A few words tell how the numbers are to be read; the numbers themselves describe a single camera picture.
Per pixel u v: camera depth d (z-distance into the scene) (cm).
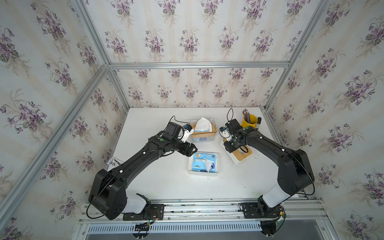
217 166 90
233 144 76
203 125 96
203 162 82
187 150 70
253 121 101
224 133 82
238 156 82
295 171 45
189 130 72
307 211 76
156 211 73
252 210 73
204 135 96
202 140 98
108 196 40
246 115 98
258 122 103
